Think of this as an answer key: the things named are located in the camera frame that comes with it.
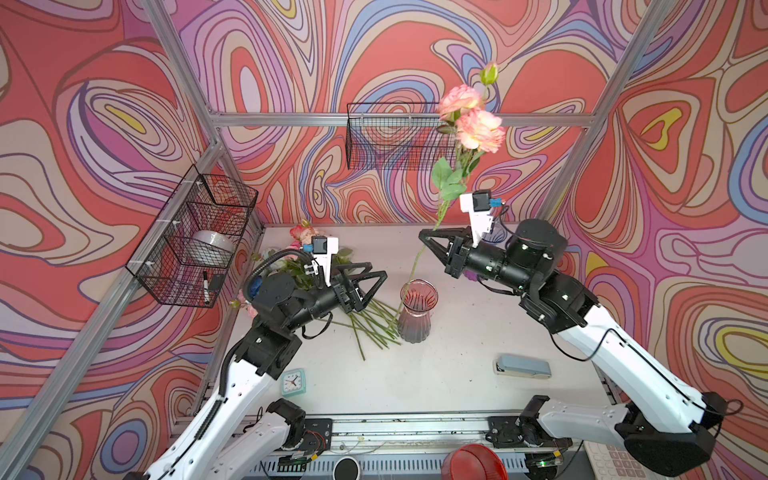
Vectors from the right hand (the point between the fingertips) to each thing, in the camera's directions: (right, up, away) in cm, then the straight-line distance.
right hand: (423, 243), depth 55 cm
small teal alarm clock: (-32, -37, +25) cm, 55 cm away
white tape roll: (-50, 0, +17) cm, 52 cm away
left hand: (-8, -6, +2) cm, 11 cm away
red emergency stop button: (+14, -52, +14) cm, 56 cm away
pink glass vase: (+1, -14, +25) cm, 28 cm away
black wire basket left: (-56, -2, +16) cm, 58 cm away
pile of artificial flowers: (-12, -24, +36) cm, 45 cm away
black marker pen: (-52, -9, +17) cm, 55 cm away
